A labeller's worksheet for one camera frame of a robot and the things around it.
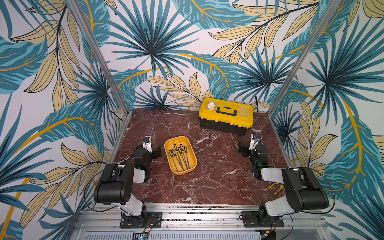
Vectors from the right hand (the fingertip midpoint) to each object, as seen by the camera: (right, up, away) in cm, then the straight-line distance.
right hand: (248, 142), depth 93 cm
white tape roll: (-23, +23, +2) cm, 32 cm away
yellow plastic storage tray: (-40, 0, +6) cm, 40 cm away
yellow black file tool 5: (-42, -6, +5) cm, 42 cm away
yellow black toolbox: (-9, +15, +4) cm, 18 cm away
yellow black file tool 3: (-45, -6, +5) cm, 46 cm away
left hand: (-60, -2, 0) cm, 60 cm away
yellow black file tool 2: (-47, -8, +2) cm, 47 cm away
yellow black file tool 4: (-43, -7, +4) cm, 44 cm away
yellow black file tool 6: (-39, -7, +5) cm, 40 cm away
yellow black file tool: (-49, -8, +2) cm, 50 cm away
